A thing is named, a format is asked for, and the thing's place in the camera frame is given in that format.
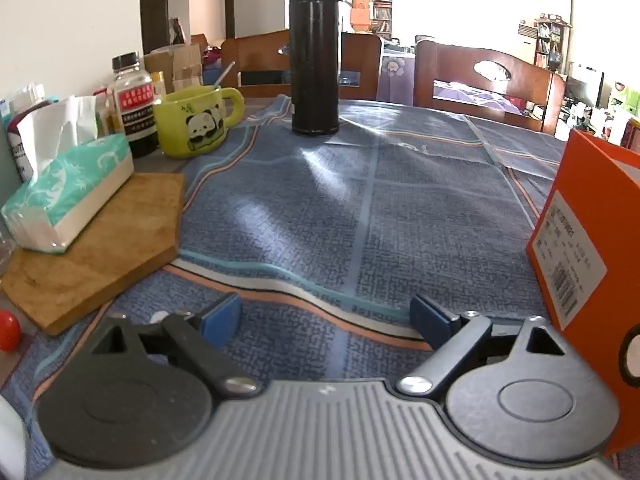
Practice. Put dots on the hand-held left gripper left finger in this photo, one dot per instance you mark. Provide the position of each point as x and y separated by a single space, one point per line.
222 317

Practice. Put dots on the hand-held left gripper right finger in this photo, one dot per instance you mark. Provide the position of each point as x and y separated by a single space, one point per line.
427 317

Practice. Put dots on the orange cardboard box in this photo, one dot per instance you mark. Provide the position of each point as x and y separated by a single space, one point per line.
590 210

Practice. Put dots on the wooden cutting board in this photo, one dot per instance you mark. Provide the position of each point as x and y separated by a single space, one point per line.
110 260

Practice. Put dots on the blue checked tablecloth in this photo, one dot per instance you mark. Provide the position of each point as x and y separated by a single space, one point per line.
350 185

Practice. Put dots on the green panda mug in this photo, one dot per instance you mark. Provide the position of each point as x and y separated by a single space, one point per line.
190 125

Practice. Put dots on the teal tissue pack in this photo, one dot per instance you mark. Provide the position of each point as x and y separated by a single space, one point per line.
75 185

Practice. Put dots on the small red ball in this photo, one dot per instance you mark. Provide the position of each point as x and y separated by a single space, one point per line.
7 331

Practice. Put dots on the brown bottle with black cap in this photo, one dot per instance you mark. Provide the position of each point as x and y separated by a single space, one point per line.
132 105

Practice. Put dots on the small yellow bottle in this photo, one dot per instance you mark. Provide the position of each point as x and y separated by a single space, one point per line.
159 85

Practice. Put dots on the metal spoon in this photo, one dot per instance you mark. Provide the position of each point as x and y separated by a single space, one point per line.
225 75

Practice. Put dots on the white container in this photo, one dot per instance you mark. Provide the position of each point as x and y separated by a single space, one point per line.
10 440

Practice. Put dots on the purple floral cloth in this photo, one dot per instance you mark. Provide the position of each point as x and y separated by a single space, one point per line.
397 72

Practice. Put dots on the wooden chair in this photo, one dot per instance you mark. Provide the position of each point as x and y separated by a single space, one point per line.
450 65
260 55

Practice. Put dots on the brown cardboard box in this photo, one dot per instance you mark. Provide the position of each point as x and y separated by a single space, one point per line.
175 65

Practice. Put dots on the black thermos bottle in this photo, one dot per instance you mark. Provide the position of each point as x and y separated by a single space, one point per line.
315 60

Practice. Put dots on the black television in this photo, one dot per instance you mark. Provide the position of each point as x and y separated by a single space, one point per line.
585 85

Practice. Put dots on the white standing air conditioner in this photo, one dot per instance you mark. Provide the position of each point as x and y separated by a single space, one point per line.
527 40

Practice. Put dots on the tall dark bookshelf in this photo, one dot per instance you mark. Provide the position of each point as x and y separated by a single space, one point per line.
550 42

